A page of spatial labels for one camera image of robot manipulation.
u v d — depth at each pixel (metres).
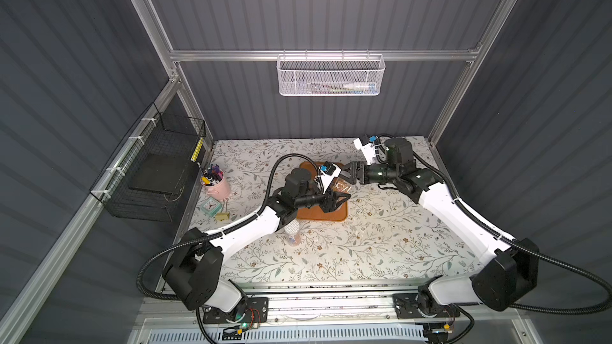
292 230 0.79
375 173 0.66
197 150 0.82
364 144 0.68
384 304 0.76
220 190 0.95
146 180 0.71
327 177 0.67
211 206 0.96
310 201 0.68
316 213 0.95
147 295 0.42
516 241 0.43
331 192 0.70
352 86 0.91
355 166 0.65
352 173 0.66
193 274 0.43
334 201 0.69
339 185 0.75
